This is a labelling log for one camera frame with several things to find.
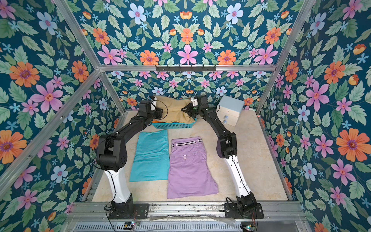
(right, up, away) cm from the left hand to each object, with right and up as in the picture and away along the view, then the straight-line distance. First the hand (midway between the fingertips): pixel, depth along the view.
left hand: (159, 107), depth 98 cm
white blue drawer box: (+48, -2, +3) cm, 48 cm away
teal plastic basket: (+9, -12, +4) cm, 16 cm away
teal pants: (-3, -34, -7) cm, 35 cm away
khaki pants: (+8, -1, +1) cm, 8 cm away
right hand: (+16, 0, +3) cm, 16 cm away
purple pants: (+21, -42, -14) cm, 48 cm away
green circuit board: (-10, -63, -26) cm, 69 cm away
